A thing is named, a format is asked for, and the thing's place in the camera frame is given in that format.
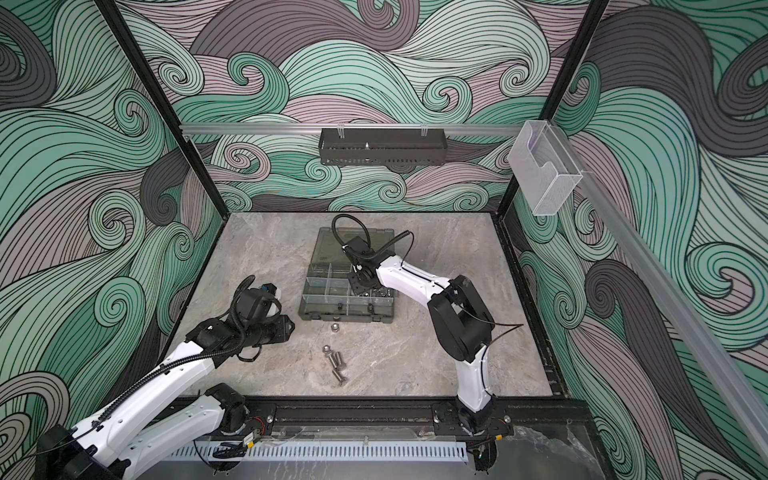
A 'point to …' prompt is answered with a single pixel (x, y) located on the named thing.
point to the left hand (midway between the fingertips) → (291, 324)
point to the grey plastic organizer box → (326, 294)
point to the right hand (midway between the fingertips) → (362, 281)
